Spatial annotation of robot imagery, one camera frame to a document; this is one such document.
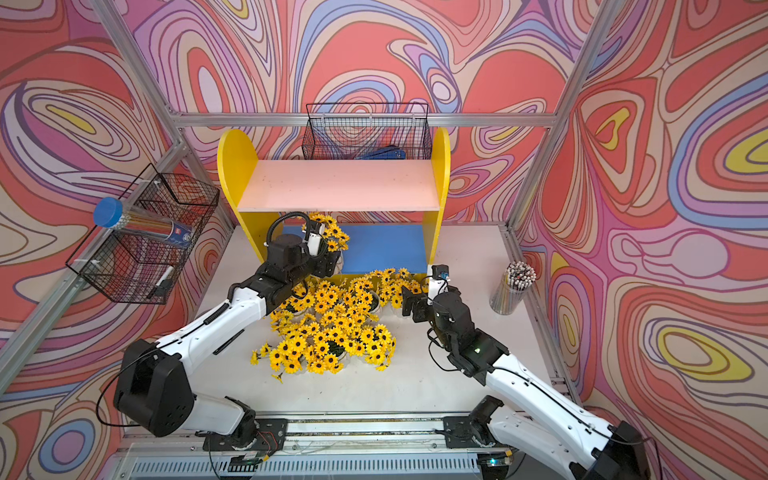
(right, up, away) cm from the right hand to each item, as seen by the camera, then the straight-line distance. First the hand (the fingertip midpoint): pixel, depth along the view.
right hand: (420, 293), depth 76 cm
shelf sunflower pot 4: (-16, -3, +6) cm, 17 cm away
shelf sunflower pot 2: (-35, -9, +6) cm, 37 cm away
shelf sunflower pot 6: (-31, -14, -3) cm, 35 cm away
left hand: (-25, +12, +7) cm, 28 cm away
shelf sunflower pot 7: (-24, -12, -3) cm, 27 cm away
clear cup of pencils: (+28, +3, +6) cm, 29 cm away
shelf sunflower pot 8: (-12, -12, -1) cm, 17 cm away
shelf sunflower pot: (-22, +14, +1) cm, 26 cm away
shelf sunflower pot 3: (-25, -3, +6) cm, 26 cm away
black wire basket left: (-72, +9, -1) cm, 73 cm away
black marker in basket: (-64, +6, -1) cm, 65 cm away
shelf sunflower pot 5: (-8, +1, +10) cm, 13 cm away
